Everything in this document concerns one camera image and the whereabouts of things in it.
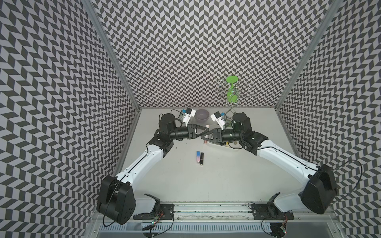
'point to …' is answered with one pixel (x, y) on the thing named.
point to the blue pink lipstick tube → (198, 156)
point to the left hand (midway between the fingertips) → (208, 132)
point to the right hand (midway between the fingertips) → (203, 140)
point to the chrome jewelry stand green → (231, 90)
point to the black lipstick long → (202, 158)
